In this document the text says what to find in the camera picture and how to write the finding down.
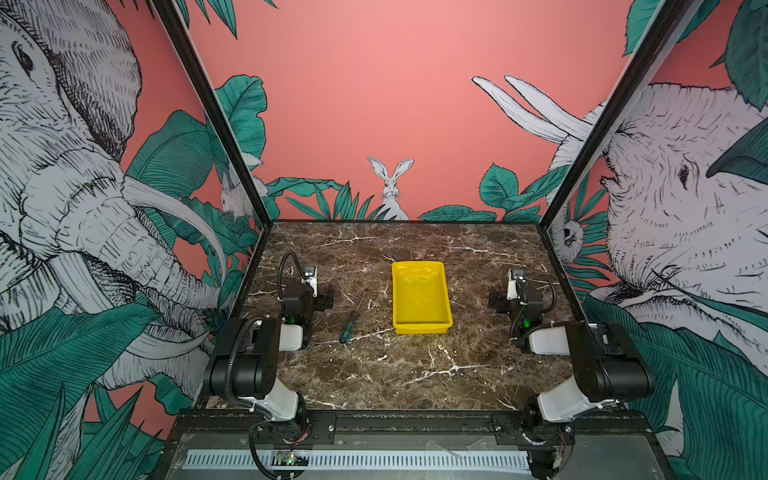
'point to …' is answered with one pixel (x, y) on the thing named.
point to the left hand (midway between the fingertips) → (315, 279)
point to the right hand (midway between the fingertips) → (506, 280)
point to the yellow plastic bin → (420, 298)
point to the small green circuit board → (289, 457)
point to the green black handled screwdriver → (347, 329)
